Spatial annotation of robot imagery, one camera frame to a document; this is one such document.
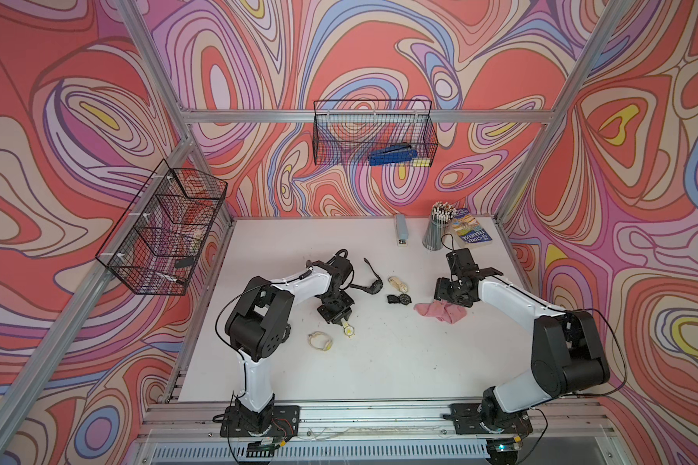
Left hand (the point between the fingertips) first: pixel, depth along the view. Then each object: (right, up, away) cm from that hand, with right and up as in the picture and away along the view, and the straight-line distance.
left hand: (353, 320), depth 91 cm
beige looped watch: (+15, +11, +7) cm, 20 cm away
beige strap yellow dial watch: (-2, -2, -3) cm, 4 cm away
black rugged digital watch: (+7, +10, +5) cm, 13 cm away
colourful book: (+46, +31, +23) cm, 60 cm away
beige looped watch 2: (-8, -6, -7) cm, 12 cm away
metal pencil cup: (+30, +35, +5) cm, 46 cm away
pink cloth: (+28, +4, -2) cm, 28 cm away
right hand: (+30, +6, 0) cm, 31 cm away
